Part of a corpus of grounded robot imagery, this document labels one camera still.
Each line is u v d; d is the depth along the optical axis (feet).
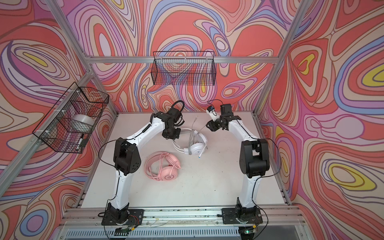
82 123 2.31
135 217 2.39
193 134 2.98
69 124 2.30
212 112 2.76
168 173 2.51
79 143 2.36
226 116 2.39
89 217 2.46
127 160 1.80
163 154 2.93
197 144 2.75
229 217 2.40
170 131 2.61
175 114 2.51
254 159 1.71
